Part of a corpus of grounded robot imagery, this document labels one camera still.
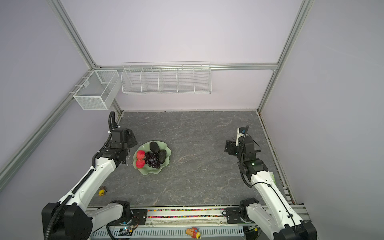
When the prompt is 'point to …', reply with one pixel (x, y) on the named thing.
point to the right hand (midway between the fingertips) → (235, 142)
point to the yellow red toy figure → (194, 232)
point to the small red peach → (140, 154)
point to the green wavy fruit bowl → (145, 147)
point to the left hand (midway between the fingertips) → (123, 140)
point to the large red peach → (140, 164)
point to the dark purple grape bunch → (152, 160)
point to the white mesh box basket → (99, 90)
